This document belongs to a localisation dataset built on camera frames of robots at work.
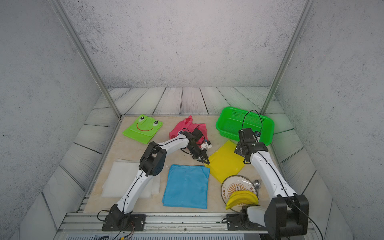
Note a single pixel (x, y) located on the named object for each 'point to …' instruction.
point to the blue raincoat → (186, 186)
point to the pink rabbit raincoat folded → (187, 125)
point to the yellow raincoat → (224, 162)
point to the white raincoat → (122, 173)
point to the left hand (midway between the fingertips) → (210, 164)
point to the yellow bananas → (242, 197)
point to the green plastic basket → (231, 120)
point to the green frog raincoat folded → (144, 128)
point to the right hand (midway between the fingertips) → (249, 151)
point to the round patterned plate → (235, 183)
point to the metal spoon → (257, 184)
